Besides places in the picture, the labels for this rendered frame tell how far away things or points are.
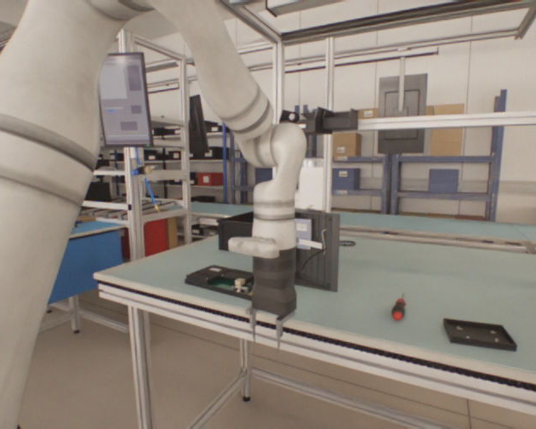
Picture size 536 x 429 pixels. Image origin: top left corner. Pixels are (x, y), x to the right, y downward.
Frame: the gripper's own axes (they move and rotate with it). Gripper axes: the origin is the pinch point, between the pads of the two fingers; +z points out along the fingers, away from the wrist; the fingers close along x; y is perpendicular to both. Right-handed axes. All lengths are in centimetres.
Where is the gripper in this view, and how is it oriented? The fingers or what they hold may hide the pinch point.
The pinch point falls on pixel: (265, 346)
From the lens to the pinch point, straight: 61.6
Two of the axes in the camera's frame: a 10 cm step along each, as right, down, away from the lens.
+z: 0.0, 9.9, 1.5
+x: -8.2, -0.8, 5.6
